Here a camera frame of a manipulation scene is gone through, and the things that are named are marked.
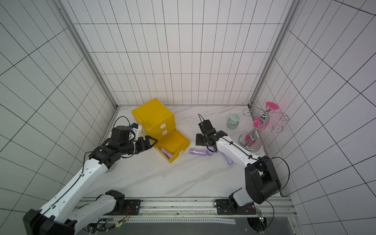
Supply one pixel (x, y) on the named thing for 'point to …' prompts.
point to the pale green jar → (232, 122)
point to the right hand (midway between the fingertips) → (201, 136)
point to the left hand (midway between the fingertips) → (151, 146)
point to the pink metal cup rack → (249, 140)
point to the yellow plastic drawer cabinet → (158, 122)
